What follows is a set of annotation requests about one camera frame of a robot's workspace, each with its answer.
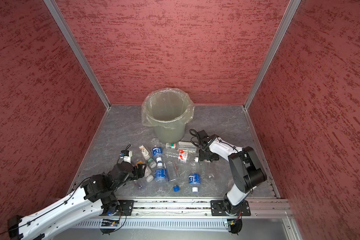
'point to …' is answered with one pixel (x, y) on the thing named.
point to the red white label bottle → (182, 155)
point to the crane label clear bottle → (144, 152)
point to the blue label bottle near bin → (156, 149)
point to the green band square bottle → (181, 145)
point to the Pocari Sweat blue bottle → (161, 177)
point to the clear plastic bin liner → (167, 107)
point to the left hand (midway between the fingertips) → (140, 169)
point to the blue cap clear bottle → (173, 174)
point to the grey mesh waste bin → (169, 135)
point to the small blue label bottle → (194, 180)
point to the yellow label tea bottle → (148, 174)
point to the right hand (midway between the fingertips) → (207, 160)
